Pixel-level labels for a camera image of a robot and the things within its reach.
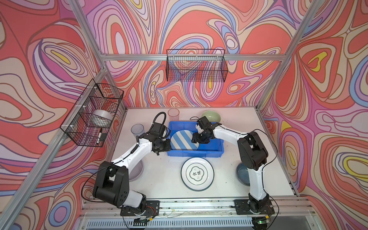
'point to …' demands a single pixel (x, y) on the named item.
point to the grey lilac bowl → (136, 171)
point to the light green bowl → (212, 116)
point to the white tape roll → (101, 118)
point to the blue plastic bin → (175, 126)
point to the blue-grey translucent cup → (137, 129)
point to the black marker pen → (99, 136)
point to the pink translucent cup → (173, 114)
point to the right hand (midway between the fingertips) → (196, 143)
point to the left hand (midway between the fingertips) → (171, 146)
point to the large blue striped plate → (182, 141)
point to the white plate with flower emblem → (197, 174)
